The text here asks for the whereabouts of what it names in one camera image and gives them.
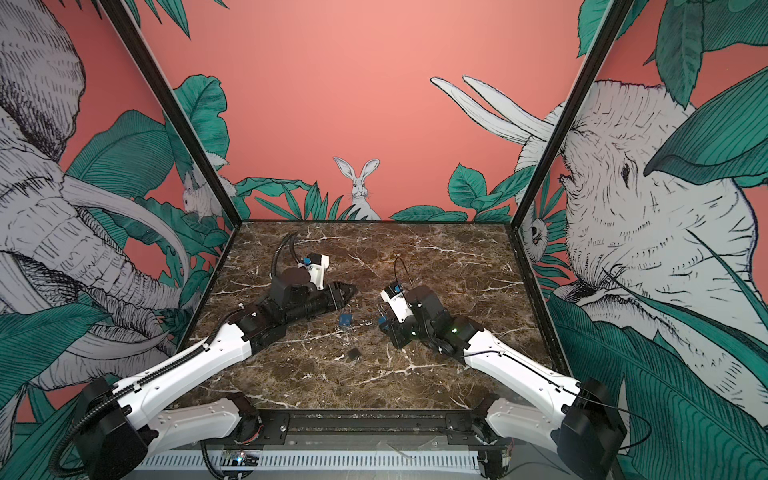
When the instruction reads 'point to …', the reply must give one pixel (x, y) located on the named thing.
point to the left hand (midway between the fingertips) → (357, 286)
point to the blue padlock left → (345, 319)
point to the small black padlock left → (354, 353)
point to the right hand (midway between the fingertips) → (380, 324)
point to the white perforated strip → (327, 461)
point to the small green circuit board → (243, 459)
